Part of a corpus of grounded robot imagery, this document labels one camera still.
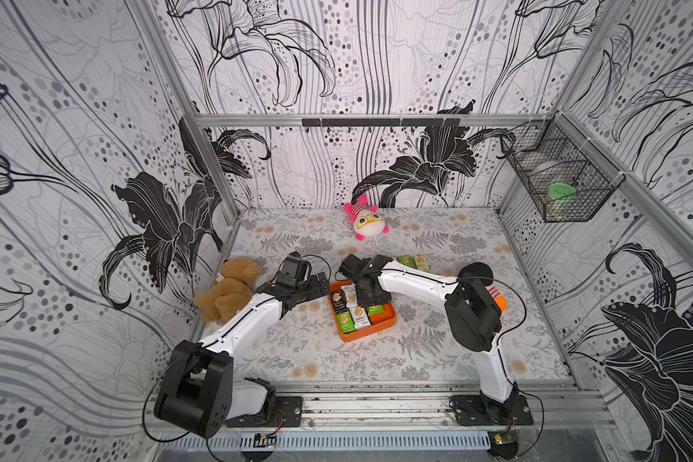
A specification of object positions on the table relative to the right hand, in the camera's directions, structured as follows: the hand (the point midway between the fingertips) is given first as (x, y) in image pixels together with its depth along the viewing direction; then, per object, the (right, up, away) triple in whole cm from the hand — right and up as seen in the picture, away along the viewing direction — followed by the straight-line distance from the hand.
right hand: (372, 298), depth 93 cm
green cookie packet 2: (+1, -3, -4) cm, 5 cm away
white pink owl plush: (-1, +26, +15) cm, 30 cm away
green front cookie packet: (-8, -6, -7) cm, 12 cm away
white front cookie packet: (-4, -4, -6) cm, 9 cm away
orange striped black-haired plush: (+35, +9, -2) cm, 36 cm away
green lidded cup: (+52, +30, -13) cm, 61 cm away
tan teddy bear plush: (-43, +4, -7) cm, 44 cm away
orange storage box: (+2, -5, -8) cm, 10 cm away
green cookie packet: (+13, +11, +9) cm, 20 cm away
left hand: (-17, +3, -4) cm, 17 cm away
